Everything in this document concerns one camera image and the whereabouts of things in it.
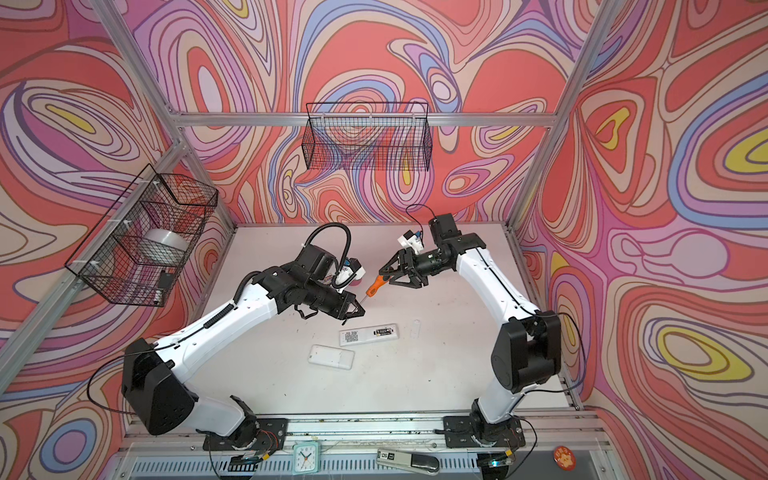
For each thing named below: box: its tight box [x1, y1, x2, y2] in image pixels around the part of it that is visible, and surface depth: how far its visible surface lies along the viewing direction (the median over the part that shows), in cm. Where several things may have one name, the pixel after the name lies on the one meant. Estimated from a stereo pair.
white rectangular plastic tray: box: [308, 344, 356, 370], surface depth 87 cm
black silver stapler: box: [376, 449, 441, 477], surface depth 69 cm
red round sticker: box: [553, 445, 576, 472], surface depth 72 cm
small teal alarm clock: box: [292, 441, 320, 475], surface depth 70 cm
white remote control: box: [339, 323, 400, 347], surface depth 90 cm
